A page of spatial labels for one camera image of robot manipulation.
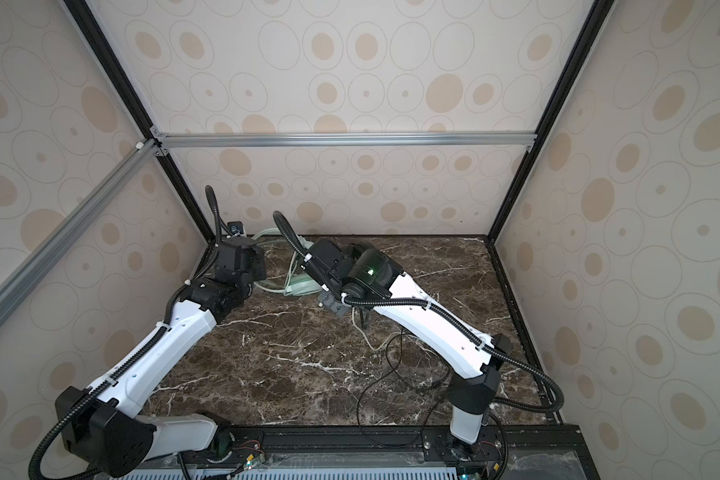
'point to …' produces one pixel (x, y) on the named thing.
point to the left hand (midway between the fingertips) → (255, 250)
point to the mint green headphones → (296, 284)
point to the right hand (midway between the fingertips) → (340, 286)
